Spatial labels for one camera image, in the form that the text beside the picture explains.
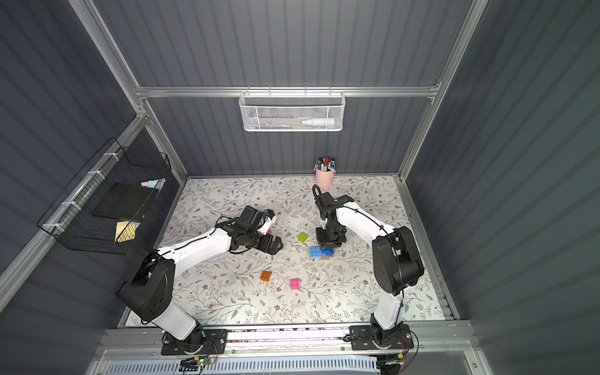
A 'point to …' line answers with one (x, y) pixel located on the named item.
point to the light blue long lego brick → (316, 251)
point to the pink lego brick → (295, 283)
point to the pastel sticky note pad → (154, 183)
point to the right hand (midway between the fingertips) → (325, 249)
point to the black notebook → (124, 201)
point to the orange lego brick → (266, 275)
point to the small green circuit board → (205, 360)
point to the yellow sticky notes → (125, 230)
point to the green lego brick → (302, 237)
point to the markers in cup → (325, 163)
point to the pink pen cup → (324, 179)
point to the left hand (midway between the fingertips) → (276, 244)
